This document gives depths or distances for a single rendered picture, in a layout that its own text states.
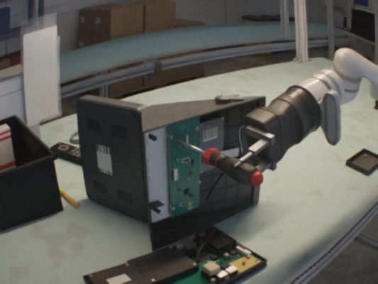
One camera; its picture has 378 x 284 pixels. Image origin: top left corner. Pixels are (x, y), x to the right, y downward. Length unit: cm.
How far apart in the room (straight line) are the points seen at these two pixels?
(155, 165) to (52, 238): 25
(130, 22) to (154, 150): 362
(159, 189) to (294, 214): 27
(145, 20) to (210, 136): 366
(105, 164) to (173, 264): 24
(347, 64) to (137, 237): 48
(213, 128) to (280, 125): 16
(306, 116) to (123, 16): 364
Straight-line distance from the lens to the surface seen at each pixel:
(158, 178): 69
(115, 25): 416
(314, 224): 80
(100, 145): 78
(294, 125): 64
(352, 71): 77
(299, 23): 200
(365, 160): 108
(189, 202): 74
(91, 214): 83
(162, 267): 65
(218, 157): 59
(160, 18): 446
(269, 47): 290
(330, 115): 65
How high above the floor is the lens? 144
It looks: 23 degrees down
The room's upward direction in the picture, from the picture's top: 1 degrees counter-clockwise
